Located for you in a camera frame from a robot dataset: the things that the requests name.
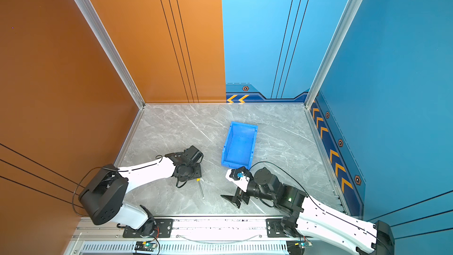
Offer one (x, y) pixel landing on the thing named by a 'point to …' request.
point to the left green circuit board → (149, 245)
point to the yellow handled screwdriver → (199, 180)
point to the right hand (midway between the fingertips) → (226, 184)
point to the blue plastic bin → (239, 145)
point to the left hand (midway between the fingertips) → (198, 173)
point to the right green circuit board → (304, 244)
